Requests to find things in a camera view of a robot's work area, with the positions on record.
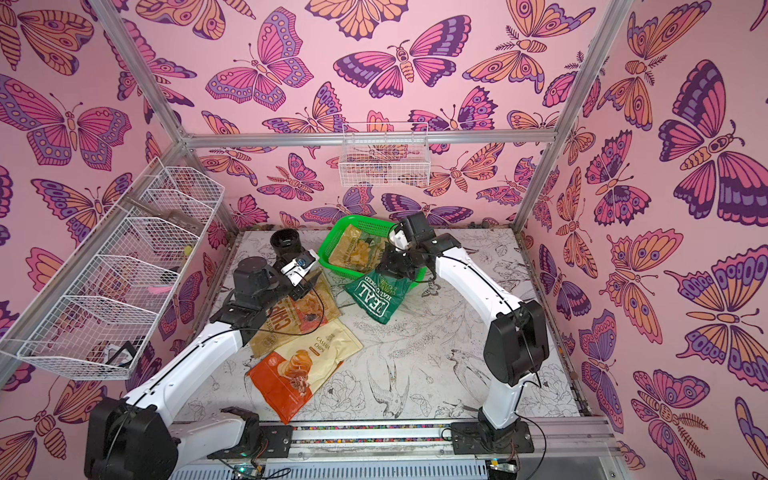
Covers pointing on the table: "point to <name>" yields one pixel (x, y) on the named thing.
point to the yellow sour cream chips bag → (358, 249)
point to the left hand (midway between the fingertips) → (313, 258)
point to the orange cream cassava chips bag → (290, 376)
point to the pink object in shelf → (159, 289)
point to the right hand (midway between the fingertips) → (371, 270)
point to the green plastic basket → (333, 232)
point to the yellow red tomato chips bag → (295, 317)
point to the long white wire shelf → (99, 327)
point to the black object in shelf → (133, 351)
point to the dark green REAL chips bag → (377, 294)
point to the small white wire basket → (385, 154)
